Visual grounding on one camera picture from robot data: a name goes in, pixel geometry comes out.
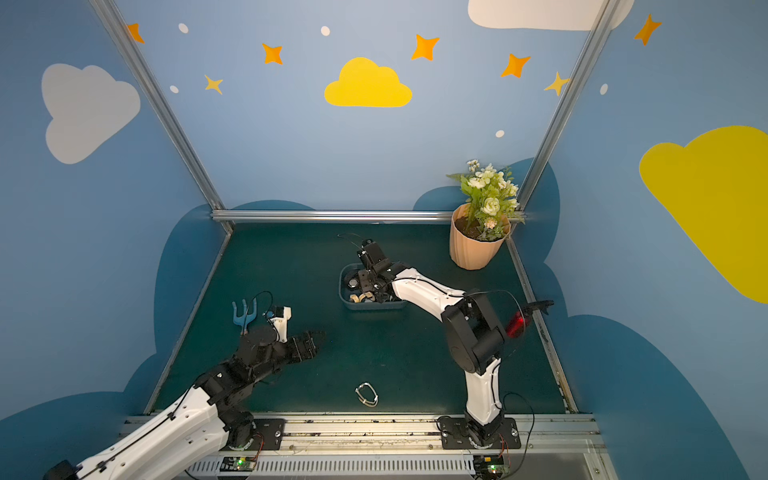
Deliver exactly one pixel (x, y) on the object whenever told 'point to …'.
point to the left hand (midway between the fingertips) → (321, 336)
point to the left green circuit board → (238, 463)
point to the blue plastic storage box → (344, 296)
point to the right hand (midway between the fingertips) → (374, 271)
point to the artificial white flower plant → (491, 205)
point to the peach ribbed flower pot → (468, 253)
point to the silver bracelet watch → (360, 399)
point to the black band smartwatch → (352, 281)
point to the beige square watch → (359, 299)
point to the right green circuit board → (490, 465)
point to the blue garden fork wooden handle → (244, 319)
